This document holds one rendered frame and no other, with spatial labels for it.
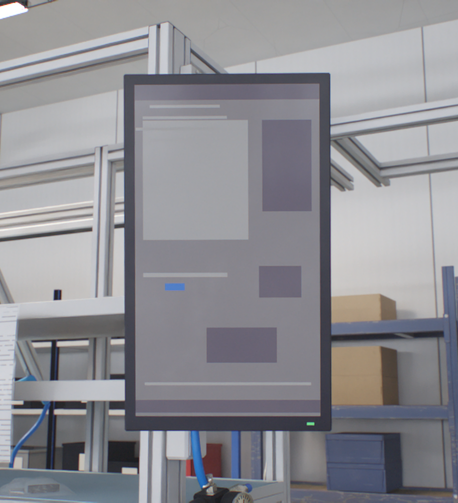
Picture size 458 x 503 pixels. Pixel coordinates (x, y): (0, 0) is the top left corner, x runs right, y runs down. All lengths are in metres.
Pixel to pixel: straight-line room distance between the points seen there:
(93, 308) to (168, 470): 0.38
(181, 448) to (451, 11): 4.06
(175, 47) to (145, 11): 3.37
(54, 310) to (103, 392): 0.21
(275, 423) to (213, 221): 0.30
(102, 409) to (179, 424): 1.03
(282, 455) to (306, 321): 0.82
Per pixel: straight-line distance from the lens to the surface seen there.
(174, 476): 1.42
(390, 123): 1.99
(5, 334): 1.58
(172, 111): 1.12
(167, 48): 1.53
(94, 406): 2.16
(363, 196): 4.92
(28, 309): 1.69
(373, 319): 4.30
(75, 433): 5.74
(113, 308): 1.56
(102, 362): 2.14
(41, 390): 1.65
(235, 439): 4.44
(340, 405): 4.29
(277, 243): 1.10
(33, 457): 5.36
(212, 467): 4.88
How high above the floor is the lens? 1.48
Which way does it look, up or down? 11 degrees up
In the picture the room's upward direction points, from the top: straight up
